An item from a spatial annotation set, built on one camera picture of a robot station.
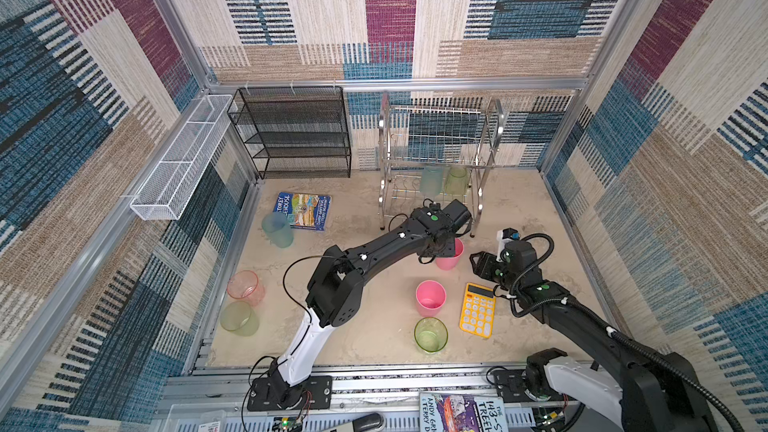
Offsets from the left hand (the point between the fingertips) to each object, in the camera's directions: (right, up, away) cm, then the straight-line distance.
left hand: (445, 247), depth 88 cm
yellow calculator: (+9, -17, -2) cm, 20 cm away
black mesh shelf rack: (-49, +38, +22) cm, 66 cm away
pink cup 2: (-5, -14, -2) cm, 15 cm away
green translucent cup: (+7, +20, +18) cm, 28 cm away
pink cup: (+2, -5, +5) cm, 7 cm away
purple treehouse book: (-1, -35, -19) cm, 39 cm away
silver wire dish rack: (+3, +32, +34) cm, 47 cm away
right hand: (+9, -4, 0) cm, 10 cm away
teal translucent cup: (-2, +20, +18) cm, 27 cm away
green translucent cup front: (-5, -22, -7) cm, 24 cm away
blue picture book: (-45, +10, +18) cm, 50 cm away
